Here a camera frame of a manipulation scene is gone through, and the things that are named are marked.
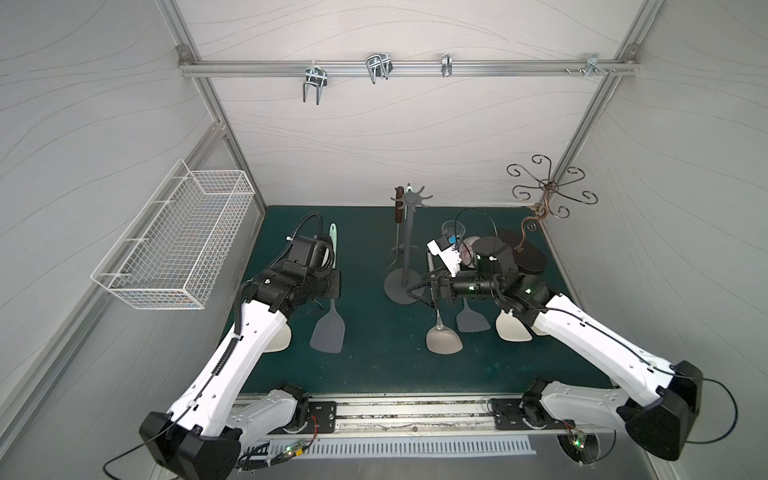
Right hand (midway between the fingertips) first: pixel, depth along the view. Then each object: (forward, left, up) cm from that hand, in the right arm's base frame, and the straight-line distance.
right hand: (415, 284), depth 68 cm
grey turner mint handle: (+3, -18, -26) cm, 31 cm away
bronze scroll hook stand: (+32, -39, +3) cm, 50 cm away
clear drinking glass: (+39, -15, -24) cm, 48 cm away
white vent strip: (-31, +31, -26) cm, 51 cm away
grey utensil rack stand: (+14, +4, -23) cm, 27 cm away
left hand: (+3, +20, -4) cm, 21 cm away
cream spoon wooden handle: (-6, +37, -23) cm, 44 cm away
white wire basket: (+4, +57, +6) cm, 57 cm away
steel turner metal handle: (-4, -8, -24) cm, 25 cm away
